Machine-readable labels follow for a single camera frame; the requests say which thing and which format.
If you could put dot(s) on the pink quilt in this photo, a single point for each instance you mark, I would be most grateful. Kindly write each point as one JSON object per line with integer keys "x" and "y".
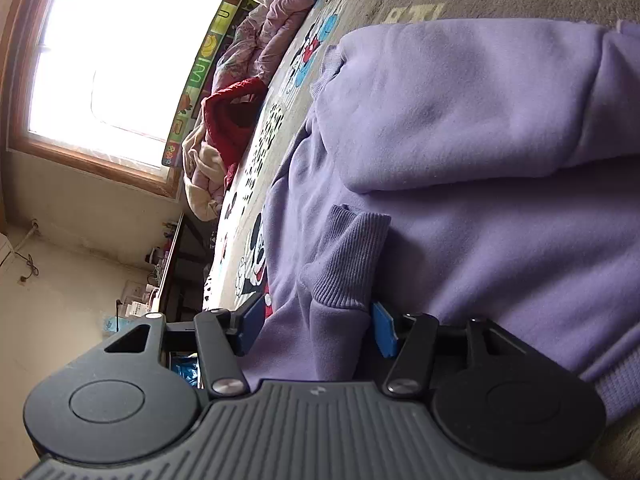
{"x": 280, "y": 25}

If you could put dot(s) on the purple hoodie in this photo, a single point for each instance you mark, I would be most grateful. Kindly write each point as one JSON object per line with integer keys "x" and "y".
{"x": 450, "y": 160}

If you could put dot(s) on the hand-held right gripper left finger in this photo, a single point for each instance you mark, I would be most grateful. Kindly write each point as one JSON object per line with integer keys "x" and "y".
{"x": 250, "y": 325}

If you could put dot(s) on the beige pink crumpled blanket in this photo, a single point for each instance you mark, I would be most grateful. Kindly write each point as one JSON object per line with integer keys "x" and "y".
{"x": 200, "y": 180}

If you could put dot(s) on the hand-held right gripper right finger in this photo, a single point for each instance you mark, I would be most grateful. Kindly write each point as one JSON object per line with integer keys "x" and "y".
{"x": 385, "y": 330}

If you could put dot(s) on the wooden window frame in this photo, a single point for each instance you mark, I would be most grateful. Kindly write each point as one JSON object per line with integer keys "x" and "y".
{"x": 100, "y": 167}

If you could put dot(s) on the dark desk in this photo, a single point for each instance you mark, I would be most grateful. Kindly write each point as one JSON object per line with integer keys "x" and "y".
{"x": 187, "y": 240}

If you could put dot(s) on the blue plastic bag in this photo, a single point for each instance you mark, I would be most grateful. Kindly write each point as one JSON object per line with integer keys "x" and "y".
{"x": 185, "y": 367}

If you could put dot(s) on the red quilted garment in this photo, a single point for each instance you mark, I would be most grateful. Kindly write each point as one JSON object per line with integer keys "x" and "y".
{"x": 225, "y": 125}

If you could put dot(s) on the colourful alphabet poster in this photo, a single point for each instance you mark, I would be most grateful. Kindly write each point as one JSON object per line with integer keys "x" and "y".
{"x": 200, "y": 60}

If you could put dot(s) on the clutter of desk items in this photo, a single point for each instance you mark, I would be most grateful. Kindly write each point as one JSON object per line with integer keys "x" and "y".
{"x": 135, "y": 300}

